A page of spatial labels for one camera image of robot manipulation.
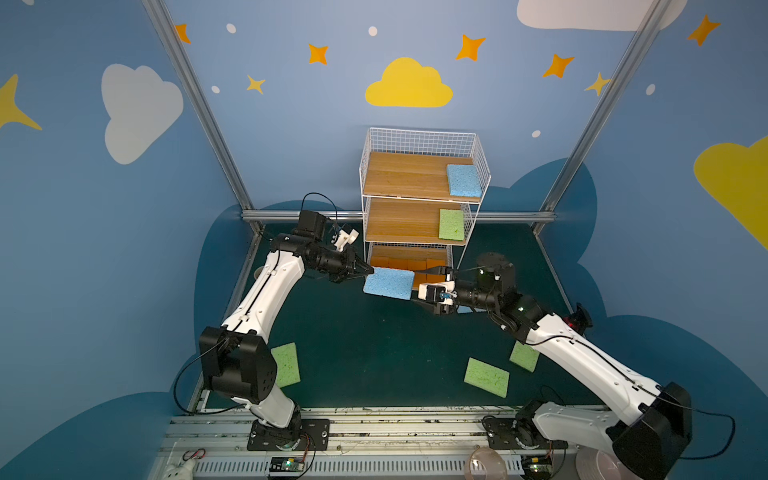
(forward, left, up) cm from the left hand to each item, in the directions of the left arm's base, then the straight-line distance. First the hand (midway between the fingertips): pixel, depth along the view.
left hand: (371, 270), depth 77 cm
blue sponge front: (-5, -5, +1) cm, 7 cm away
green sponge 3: (-17, +24, -23) cm, 37 cm away
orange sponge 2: (+21, -8, -23) cm, 32 cm away
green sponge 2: (-20, -33, -23) cm, 45 cm away
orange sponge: (+21, -2, -22) cm, 30 cm away
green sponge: (+16, -23, +2) cm, 28 cm away
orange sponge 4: (+20, -22, -22) cm, 37 cm away
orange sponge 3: (+20, -16, -23) cm, 34 cm away
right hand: (-5, -12, +4) cm, 14 cm away
